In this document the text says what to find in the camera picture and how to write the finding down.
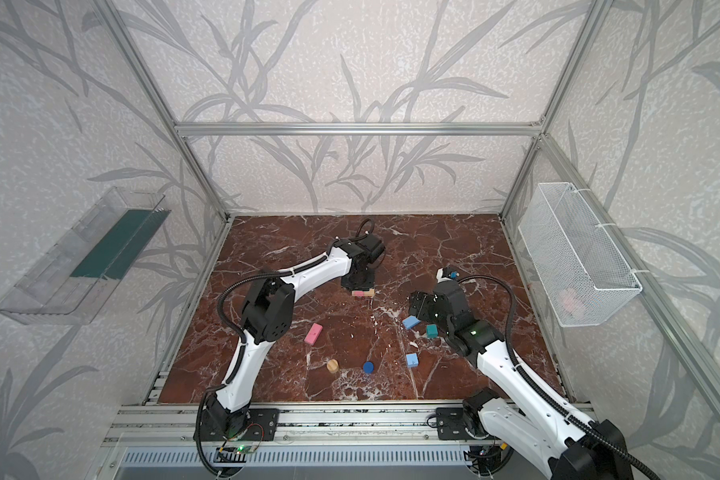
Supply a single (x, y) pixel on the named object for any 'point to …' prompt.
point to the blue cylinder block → (368, 367)
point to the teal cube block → (432, 331)
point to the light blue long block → (410, 321)
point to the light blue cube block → (411, 360)
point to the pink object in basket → (569, 301)
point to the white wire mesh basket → (579, 269)
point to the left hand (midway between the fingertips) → (369, 279)
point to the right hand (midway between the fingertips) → (421, 289)
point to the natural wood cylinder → (333, 366)
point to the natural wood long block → (369, 293)
